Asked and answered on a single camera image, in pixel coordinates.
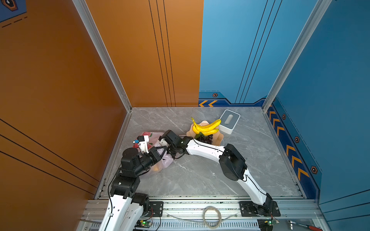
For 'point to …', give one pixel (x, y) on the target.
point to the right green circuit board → (265, 224)
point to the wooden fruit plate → (218, 137)
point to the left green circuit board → (143, 223)
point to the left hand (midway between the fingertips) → (168, 146)
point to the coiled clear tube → (203, 221)
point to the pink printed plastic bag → (153, 140)
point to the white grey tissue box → (229, 120)
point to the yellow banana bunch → (207, 130)
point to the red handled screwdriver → (314, 228)
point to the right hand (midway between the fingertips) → (156, 160)
